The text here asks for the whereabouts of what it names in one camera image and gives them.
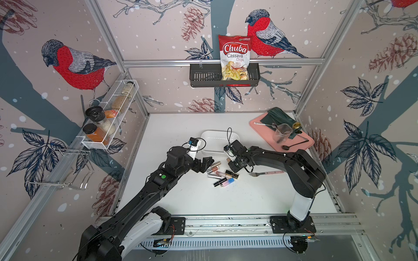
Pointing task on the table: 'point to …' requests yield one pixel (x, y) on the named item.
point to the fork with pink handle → (256, 174)
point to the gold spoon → (296, 125)
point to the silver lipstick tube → (214, 176)
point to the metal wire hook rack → (84, 161)
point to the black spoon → (286, 147)
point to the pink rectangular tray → (299, 141)
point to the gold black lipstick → (233, 175)
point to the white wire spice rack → (115, 108)
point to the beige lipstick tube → (228, 160)
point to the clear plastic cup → (282, 131)
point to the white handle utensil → (272, 125)
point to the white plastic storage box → (213, 142)
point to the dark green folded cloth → (275, 117)
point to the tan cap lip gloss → (216, 164)
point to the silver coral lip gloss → (214, 168)
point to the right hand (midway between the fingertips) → (232, 165)
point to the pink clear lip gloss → (221, 173)
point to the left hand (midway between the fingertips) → (206, 151)
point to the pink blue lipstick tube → (227, 182)
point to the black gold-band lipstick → (220, 181)
